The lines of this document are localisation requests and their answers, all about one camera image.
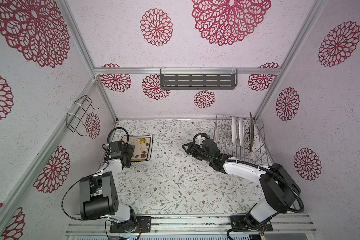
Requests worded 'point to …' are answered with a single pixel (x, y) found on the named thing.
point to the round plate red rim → (241, 131)
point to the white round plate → (234, 130)
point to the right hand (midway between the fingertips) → (184, 146)
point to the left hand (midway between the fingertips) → (133, 153)
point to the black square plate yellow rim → (251, 132)
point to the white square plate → (152, 137)
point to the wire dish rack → (260, 154)
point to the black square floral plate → (142, 147)
